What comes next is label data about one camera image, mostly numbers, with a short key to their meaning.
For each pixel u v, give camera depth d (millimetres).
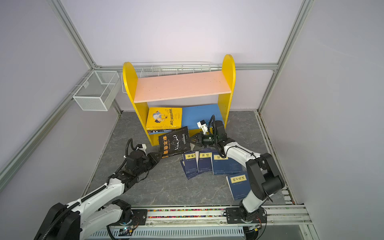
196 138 780
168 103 1231
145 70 938
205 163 909
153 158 738
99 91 990
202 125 806
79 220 419
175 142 846
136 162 646
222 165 891
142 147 789
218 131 691
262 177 457
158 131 904
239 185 826
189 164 903
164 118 912
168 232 1573
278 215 755
